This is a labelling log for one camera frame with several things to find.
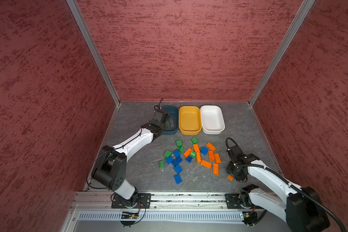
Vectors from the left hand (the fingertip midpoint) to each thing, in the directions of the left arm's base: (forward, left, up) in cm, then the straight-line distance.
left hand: (164, 123), depth 90 cm
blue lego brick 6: (-24, -9, -14) cm, 29 cm away
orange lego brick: (-9, -31, -13) cm, 35 cm away
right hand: (-28, -40, -14) cm, 51 cm away
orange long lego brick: (-18, -22, -11) cm, 30 cm away
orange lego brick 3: (-17, -34, -14) cm, 41 cm away
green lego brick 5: (-15, -19, -12) cm, 27 cm away
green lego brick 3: (-12, -10, -12) cm, 20 cm away
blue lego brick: (-13, -26, -12) cm, 31 cm away
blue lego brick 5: (-18, -16, -14) cm, 28 cm away
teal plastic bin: (-6, -5, +6) cm, 9 cm away
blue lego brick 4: (-19, -9, -13) cm, 25 cm away
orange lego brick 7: (-14, -16, -13) cm, 25 cm away
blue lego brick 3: (-20, -4, -12) cm, 23 cm away
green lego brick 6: (-22, +1, -12) cm, 26 cm away
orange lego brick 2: (-16, -30, -13) cm, 37 cm away
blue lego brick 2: (-15, -8, -12) cm, 21 cm away
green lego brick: (-5, -20, -13) cm, 25 cm away
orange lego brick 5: (-21, -26, -14) cm, 36 cm away
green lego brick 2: (-7, -9, -12) cm, 17 cm away
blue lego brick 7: (-30, -9, -13) cm, 34 cm away
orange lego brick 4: (-11, -21, -12) cm, 27 cm away
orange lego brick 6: (-24, -32, -13) cm, 42 cm away
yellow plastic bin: (+13, -18, -14) cm, 26 cm away
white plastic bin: (+15, -35, -13) cm, 40 cm away
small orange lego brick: (-29, -39, -12) cm, 50 cm away
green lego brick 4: (-16, -2, -12) cm, 20 cm away
